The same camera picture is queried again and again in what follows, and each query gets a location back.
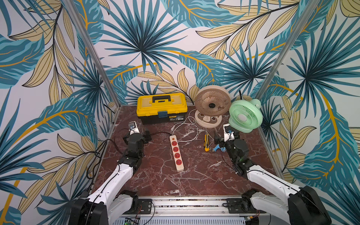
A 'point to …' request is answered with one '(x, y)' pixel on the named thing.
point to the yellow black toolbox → (163, 108)
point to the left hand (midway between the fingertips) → (138, 131)
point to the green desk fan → (245, 115)
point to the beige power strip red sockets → (176, 153)
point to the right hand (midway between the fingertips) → (224, 128)
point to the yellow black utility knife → (206, 143)
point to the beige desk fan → (212, 102)
